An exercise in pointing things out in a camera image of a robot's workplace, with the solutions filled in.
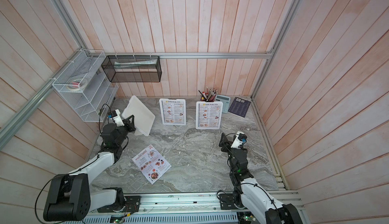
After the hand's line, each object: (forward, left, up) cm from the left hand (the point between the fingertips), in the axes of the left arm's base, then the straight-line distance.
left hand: (135, 117), depth 86 cm
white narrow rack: (+8, -14, -10) cm, 19 cm away
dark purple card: (+24, -70, -17) cm, 76 cm away
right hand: (-8, -54, -4) cm, 54 cm away
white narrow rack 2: (+7, -36, -7) cm, 38 cm away
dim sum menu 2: (+7, -44, -7) cm, 45 cm away
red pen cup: (+21, -45, -4) cm, 50 cm away
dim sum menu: (+9, -21, -5) cm, 24 cm away
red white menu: (-21, -10, -18) cm, 29 cm away
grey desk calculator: (+27, -60, -15) cm, 67 cm away
